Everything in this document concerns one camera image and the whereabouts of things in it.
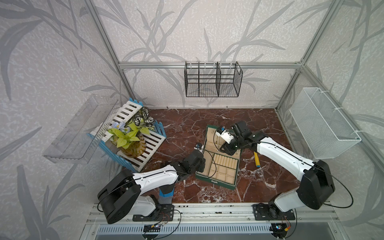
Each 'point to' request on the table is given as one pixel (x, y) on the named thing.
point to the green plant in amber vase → (129, 137)
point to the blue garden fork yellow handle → (257, 159)
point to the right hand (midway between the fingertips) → (223, 145)
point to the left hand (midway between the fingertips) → (204, 159)
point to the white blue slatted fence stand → (101, 136)
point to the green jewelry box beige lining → (221, 169)
